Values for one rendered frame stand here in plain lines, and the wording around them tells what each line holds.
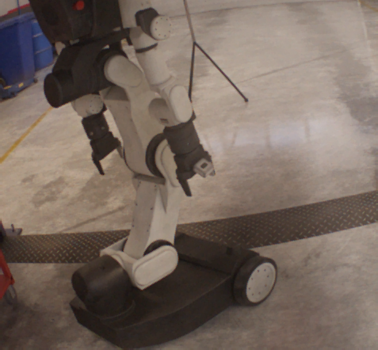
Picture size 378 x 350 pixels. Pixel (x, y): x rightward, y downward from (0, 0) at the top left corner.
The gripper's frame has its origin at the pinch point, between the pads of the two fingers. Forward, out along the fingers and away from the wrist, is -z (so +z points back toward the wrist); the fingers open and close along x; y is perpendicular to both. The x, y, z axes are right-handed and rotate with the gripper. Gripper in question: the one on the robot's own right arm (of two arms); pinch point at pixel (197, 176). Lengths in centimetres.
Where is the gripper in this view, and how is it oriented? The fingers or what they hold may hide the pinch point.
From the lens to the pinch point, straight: 186.9
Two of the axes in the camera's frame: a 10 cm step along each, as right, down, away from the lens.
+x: 6.5, -5.4, 5.4
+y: -6.9, -1.1, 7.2
